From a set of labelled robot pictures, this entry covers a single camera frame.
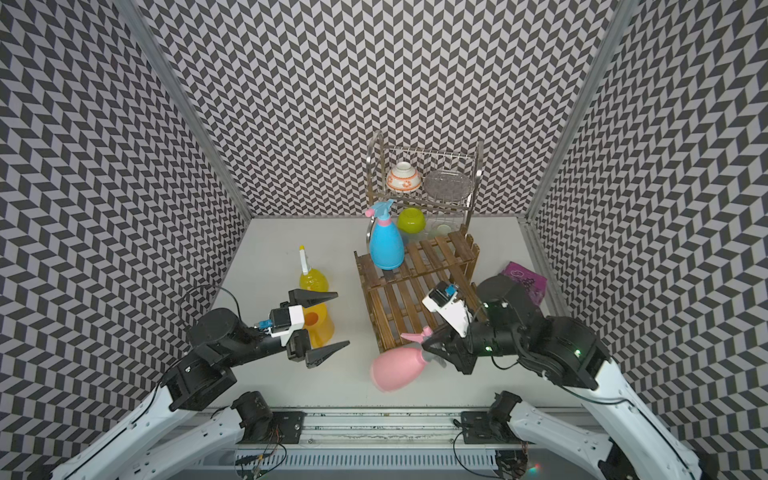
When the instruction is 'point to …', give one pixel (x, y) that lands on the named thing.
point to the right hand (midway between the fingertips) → (432, 351)
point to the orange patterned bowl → (403, 177)
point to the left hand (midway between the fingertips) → (340, 317)
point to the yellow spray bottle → (311, 279)
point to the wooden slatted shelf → (435, 272)
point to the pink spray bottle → (398, 369)
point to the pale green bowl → (444, 229)
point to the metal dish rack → (381, 159)
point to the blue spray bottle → (386, 246)
